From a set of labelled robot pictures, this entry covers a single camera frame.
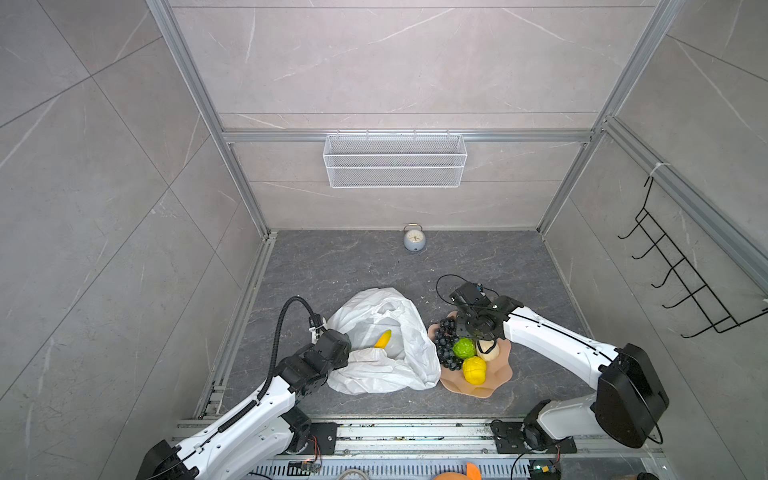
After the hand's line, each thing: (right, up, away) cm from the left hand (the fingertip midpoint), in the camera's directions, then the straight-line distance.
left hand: (337, 341), depth 83 cm
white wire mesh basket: (+15, +57, +17) cm, 62 cm away
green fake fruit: (+36, -1, -1) cm, 36 cm away
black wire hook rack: (+82, +12, -24) cm, 86 cm away
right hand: (+37, +4, +3) cm, 37 cm away
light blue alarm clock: (+24, +32, +31) cm, 50 cm away
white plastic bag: (+15, -4, +5) cm, 17 cm away
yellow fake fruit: (+38, -6, -5) cm, 39 cm away
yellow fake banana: (+13, -1, +6) cm, 15 cm away
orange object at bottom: (+34, -25, -17) cm, 45 cm away
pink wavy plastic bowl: (+45, -8, -2) cm, 46 cm away
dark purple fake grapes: (+31, +1, 0) cm, 31 cm away
